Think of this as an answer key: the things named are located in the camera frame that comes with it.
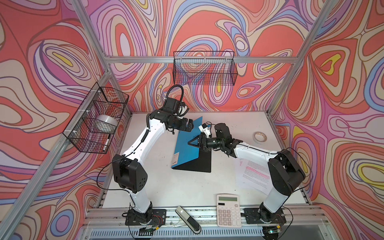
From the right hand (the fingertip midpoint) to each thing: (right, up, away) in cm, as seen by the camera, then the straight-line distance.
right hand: (192, 148), depth 80 cm
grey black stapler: (0, -33, -12) cm, 35 cm away
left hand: (-3, +13, +3) cm, 14 cm away
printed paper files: (+36, -17, +6) cm, 40 cm away
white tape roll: (+47, +4, +23) cm, 53 cm away
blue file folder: (-3, -5, +2) cm, 6 cm away
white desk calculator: (+18, -31, -7) cm, 36 cm away
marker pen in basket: (-42, +3, -8) cm, 43 cm away
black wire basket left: (-48, +12, -8) cm, 50 cm away
